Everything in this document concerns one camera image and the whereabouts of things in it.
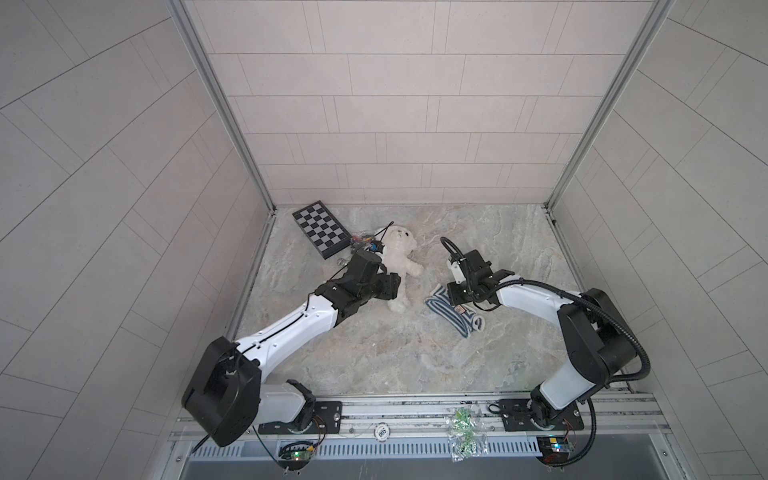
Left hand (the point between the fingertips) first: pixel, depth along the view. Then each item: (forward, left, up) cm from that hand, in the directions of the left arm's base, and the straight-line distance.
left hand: (400, 275), depth 82 cm
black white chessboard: (+24, +28, -10) cm, 38 cm away
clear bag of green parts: (-36, -16, -11) cm, 41 cm away
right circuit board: (-38, -36, -12) cm, 54 cm away
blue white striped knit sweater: (-10, -19, -9) cm, 23 cm away
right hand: (0, -15, -12) cm, 19 cm away
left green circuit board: (-40, +23, -9) cm, 47 cm away
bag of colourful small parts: (+21, +13, -12) cm, 27 cm away
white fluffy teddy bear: (+15, 0, -5) cm, 16 cm away
